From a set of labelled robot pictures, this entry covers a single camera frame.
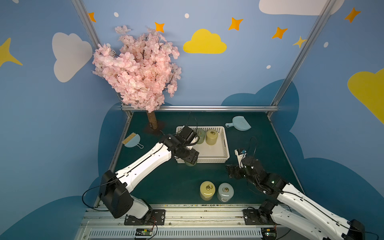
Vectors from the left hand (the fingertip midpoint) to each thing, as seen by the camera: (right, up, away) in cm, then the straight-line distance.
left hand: (190, 153), depth 79 cm
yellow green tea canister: (+14, +8, +19) cm, 25 cm away
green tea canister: (+7, +10, +19) cm, 23 cm away
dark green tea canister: (0, -7, +5) cm, 9 cm away
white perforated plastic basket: (+19, -4, +24) cm, 31 cm away
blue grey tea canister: (+18, -19, -4) cm, 26 cm away
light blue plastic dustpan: (+38, +17, +36) cm, 55 cm away
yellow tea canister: (+9, -18, -4) cm, 20 cm away
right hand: (+25, -5, +1) cm, 25 cm away
